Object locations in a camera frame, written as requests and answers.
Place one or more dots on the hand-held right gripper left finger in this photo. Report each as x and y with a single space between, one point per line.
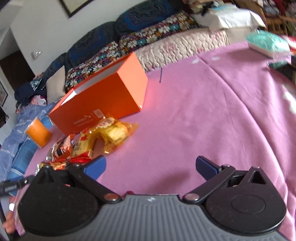
94 168

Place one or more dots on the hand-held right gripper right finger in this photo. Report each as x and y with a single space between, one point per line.
204 168

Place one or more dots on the red and gold snack packet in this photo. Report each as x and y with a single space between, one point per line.
60 163

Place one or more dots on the golden rice cracker packet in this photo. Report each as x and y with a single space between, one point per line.
115 134

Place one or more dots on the orange cardboard box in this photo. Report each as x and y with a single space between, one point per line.
108 99

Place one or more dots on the person's left hand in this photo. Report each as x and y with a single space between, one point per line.
11 222

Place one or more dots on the blue striped blanket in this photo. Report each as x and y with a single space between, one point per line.
13 148

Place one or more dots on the pink tablecloth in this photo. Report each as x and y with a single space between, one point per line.
196 115

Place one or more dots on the beige pillow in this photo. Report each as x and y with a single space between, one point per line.
55 85

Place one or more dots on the small framed picture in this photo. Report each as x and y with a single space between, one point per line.
2 93

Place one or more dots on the dark navy clothing pile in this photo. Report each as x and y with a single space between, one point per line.
27 92

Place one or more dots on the floral sofa cushion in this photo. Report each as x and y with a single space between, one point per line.
159 30
92 66

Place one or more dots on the dark blue sofa cushion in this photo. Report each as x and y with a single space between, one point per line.
92 42
143 14
54 67

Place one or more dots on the quilted pink sofa cover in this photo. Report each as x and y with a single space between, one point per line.
180 48

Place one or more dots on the black rectangular case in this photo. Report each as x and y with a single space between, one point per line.
289 74

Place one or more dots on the teal tissue pack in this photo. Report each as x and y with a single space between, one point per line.
268 44

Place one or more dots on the white cloth covered table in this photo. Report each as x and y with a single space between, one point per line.
231 20

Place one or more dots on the red patterned bag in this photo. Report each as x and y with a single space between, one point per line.
291 44

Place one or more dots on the framed flower painting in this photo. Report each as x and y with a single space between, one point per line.
74 5

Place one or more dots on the wicker chair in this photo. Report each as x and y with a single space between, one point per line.
277 20

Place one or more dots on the wall light switch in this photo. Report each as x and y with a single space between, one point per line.
36 55

